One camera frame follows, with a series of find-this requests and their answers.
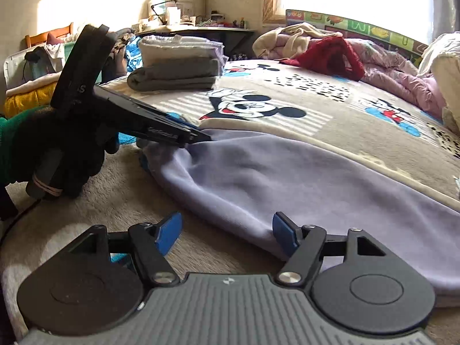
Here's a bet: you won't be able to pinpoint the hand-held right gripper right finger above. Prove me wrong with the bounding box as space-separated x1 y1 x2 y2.
272 211 390 288

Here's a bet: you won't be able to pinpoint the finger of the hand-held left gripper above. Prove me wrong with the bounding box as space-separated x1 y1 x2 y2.
176 130 213 149
135 101 202 132

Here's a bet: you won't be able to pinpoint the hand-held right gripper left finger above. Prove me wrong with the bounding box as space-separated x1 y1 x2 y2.
66 211 183 287

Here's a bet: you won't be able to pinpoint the lavender pants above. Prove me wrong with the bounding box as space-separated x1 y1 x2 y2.
138 129 460 308

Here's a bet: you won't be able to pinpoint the person's left forearm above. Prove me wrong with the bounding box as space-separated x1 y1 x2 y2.
0 110 44 187

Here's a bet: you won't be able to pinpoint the pile of dark clothes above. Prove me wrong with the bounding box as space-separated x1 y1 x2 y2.
106 27 142 78

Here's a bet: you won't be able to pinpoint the person's left hand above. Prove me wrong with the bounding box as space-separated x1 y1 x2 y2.
14 110 121 199

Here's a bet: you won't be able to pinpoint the grey folded garment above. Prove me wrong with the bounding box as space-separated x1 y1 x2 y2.
127 57 221 92

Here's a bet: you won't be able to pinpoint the blue bag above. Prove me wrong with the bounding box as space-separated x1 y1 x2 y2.
124 35 144 70

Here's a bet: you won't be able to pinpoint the wooden chair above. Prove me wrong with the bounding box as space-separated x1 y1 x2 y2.
24 22 74 49

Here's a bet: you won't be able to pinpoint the pink folded garment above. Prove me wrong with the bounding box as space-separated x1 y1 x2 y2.
5 72 63 97

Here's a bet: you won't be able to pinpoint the beige folded garment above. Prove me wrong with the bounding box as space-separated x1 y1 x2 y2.
139 43 224 68

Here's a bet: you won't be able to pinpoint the white storage box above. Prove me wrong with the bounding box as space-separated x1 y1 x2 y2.
3 47 65 90

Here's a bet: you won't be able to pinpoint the yellow sweater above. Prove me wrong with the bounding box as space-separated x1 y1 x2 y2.
3 88 60 118

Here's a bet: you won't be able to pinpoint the lavender folded garment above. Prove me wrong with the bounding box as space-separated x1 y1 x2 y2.
138 35 224 49

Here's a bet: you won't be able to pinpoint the dark desk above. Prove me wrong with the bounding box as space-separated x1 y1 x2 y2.
142 25 257 49

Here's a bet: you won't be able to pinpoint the cluttered wooden desk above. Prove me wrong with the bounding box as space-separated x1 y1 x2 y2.
138 0 252 29

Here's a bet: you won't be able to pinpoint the cartoon printed blanket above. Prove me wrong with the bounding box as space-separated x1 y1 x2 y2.
0 55 460 345

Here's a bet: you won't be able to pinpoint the cream garment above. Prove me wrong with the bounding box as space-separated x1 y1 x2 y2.
253 22 344 60

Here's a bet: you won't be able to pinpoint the red garment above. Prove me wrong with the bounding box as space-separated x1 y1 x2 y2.
280 36 365 81

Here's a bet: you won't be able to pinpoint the pink quilt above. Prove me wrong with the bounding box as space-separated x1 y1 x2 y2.
253 34 446 112

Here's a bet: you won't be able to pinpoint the colourful alphabet play mat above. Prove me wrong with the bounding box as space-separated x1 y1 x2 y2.
285 9 430 58

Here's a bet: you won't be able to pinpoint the white quilt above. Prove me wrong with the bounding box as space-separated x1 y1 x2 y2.
419 32 460 133

